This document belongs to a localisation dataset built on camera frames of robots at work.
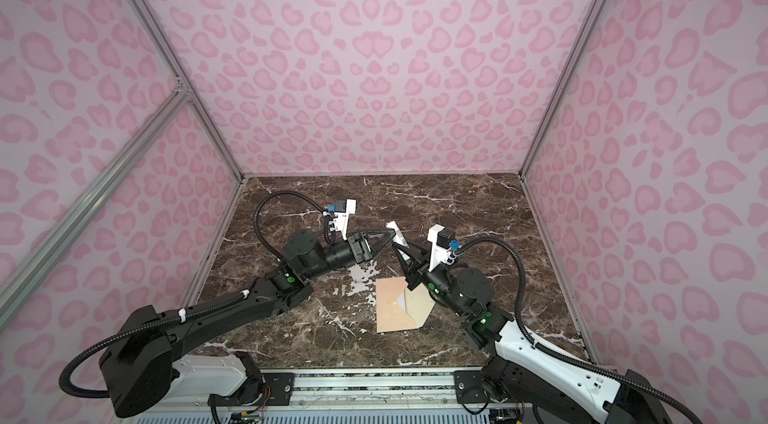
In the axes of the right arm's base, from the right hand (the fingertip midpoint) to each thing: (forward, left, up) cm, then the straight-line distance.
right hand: (396, 244), depth 66 cm
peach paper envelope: (-4, 0, -29) cm, 29 cm away
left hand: (+1, 0, +3) cm, 3 cm away
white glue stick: (+1, -1, +2) cm, 2 cm away
